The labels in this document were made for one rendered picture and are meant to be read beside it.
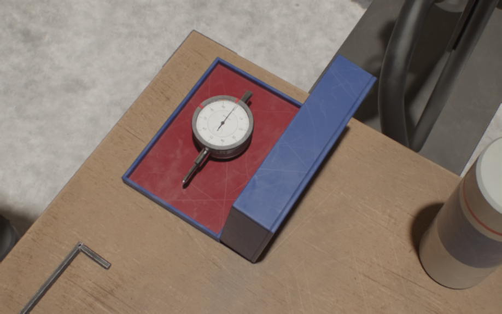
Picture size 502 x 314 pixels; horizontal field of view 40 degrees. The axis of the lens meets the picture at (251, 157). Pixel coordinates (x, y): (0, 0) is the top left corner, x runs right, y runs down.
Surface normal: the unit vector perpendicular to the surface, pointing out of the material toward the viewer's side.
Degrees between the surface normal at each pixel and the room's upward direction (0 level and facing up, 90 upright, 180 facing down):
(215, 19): 0
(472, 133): 0
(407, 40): 33
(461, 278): 90
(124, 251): 0
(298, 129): 9
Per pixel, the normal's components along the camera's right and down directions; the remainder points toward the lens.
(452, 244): -0.81, 0.54
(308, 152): 0.13, -0.34
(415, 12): 0.06, 0.00
